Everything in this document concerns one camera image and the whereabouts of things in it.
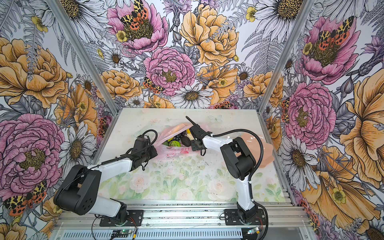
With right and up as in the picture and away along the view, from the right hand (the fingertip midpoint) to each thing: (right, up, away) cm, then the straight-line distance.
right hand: (197, 148), depth 99 cm
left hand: (-26, -2, -6) cm, 27 cm away
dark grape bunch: (-13, +7, +2) cm, 15 cm away
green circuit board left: (-35, -34, -28) cm, 57 cm away
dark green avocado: (-8, +5, 0) cm, 9 cm away
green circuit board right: (+26, -34, -28) cm, 51 cm away
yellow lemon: (-6, +12, -4) cm, 14 cm away
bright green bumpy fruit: (-14, +4, -5) cm, 16 cm away
